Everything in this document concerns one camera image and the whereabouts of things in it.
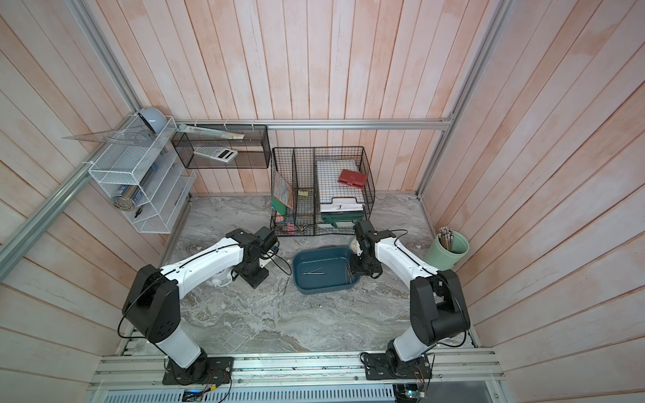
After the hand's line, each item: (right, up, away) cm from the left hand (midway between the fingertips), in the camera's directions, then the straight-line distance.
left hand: (250, 280), depth 85 cm
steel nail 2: (+11, -5, +6) cm, 14 cm away
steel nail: (+22, +1, +9) cm, 24 cm away
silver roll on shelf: (-37, +27, -8) cm, 46 cm away
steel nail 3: (+35, 0, +8) cm, 36 cm away
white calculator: (-16, +47, +13) cm, 51 cm away
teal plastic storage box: (+25, +1, +10) cm, 27 cm away
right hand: (+38, +3, +5) cm, 39 cm away
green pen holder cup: (+68, +11, 0) cm, 69 cm away
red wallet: (+37, +37, +10) cm, 53 cm away
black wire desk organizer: (+13, +25, +29) cm, 40 cm away
